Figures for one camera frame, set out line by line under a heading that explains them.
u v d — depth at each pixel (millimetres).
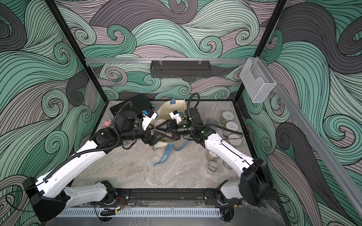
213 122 956
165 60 942
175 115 697
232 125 926
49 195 388
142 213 698
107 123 1008
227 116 980
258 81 776
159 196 744
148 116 581
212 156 809
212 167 780
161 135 643
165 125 649
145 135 589
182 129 631
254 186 394
